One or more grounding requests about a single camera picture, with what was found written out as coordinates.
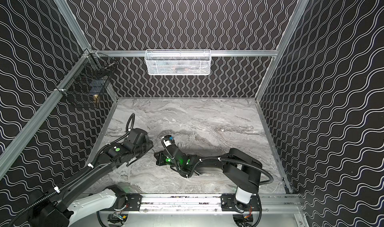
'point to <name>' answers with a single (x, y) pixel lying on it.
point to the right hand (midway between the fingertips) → (154, 156)
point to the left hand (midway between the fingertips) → (156, 143)
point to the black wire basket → (87, 80)
